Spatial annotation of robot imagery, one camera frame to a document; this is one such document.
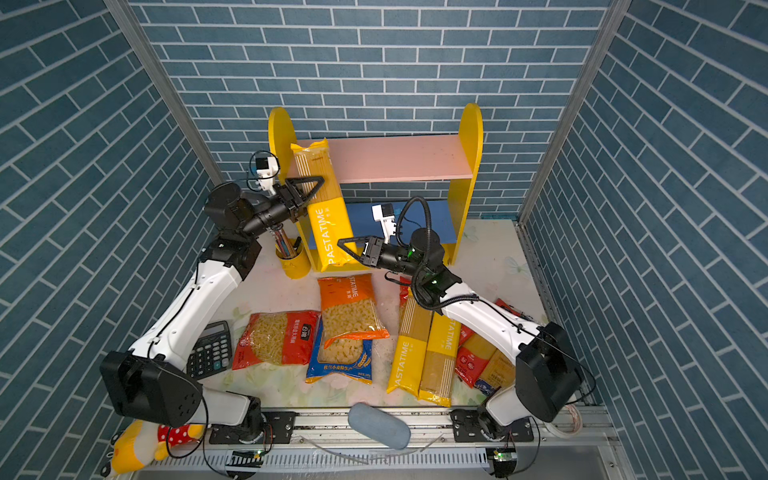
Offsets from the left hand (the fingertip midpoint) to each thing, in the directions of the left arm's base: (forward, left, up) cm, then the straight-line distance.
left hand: (323, 187), depth 64 cm
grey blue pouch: (-39, -12, -43) cm, 59 cm away
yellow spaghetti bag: (-15, -22, -39) cm, 47 cm away
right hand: (-10, -3, -7) cm, 13 cm away
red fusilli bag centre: (-1, -19, -41) cm, 45 cm away
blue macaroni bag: (-22, -4, -42) cm, 48 cm away
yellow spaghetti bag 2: (-24, -28, -41) cm, 55 cm away
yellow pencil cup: (+7, +16, -38) cm, 41 cm away
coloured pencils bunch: (+11, +19, -33) cm, 40 cm away
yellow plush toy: (-41, +41, -39) cm, 70 cm away
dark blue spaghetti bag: (-27, -45, -42) cm, 67 cm away
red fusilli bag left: (-17, +16, -41) cm, 47 cm away
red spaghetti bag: (-21, -39, -43) cm, 61 cm away
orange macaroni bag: (-9, -2, -39) cm, 40 cm away
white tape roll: (-41, -59, -43) cm, 84 cm away
